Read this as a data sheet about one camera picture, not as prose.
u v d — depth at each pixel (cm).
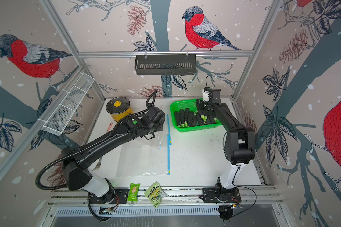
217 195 67
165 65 106
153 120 57
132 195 73
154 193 74
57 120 80
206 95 85
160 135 65
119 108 101
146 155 90
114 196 72
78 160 41
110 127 103
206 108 82
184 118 104
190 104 115
